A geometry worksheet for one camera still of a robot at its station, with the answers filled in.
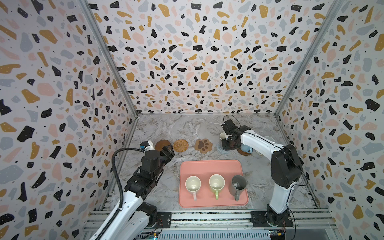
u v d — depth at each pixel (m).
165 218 0.74
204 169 0.93
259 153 0.59
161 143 1.03
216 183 0.84
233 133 0.69
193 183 0.83
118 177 0.50
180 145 1.03
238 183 0.83
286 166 0.50
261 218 0.75
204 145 1.03
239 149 1.00
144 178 0.55
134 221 0.58
